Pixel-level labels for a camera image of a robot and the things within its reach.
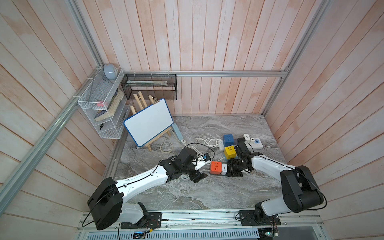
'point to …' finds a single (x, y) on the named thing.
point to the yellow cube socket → (230, 152)
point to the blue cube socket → (228, 140)
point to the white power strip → (253, 144)
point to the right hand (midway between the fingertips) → (224, 166)
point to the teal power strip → (236, 157)
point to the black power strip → (217, 174)
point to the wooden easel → (141, 103)
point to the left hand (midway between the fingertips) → (201, 170)
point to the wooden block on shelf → (107, 114)
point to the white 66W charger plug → (224, 169)
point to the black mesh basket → (150, 86)
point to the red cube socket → (216, 167)
